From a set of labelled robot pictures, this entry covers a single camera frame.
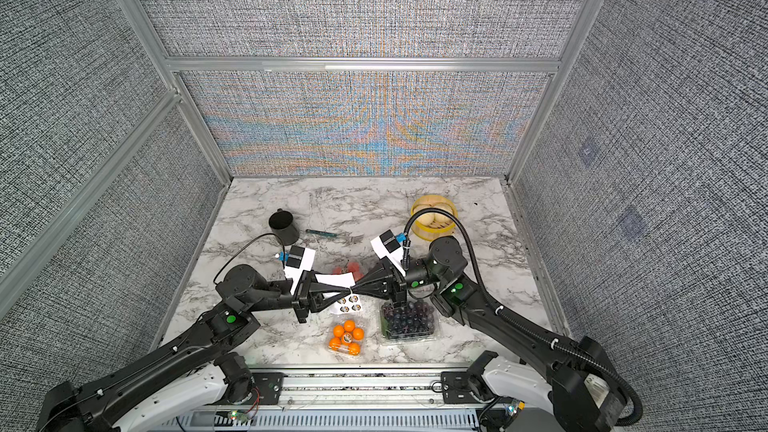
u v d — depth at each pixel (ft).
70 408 1.33
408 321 2.57
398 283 1.86
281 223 3.15
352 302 1.98
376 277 1.89
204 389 1.92
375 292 1.95
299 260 1.72
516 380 1.79
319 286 1.88
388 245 1.76
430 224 3.30
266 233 3.40
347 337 2.56
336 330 2.66
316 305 1.87
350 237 3.36
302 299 1.77
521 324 1.57
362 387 2.46
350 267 3.01
